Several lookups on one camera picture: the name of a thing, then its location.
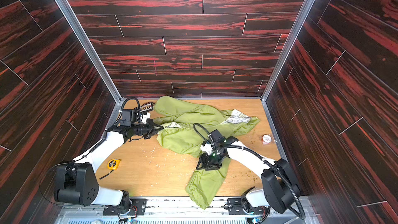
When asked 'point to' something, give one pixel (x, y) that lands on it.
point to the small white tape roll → (266, 139)
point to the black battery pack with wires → (147, 107)
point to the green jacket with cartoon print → (185, 124)
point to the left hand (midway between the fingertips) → (164, 127)
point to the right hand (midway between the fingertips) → (204, 167)
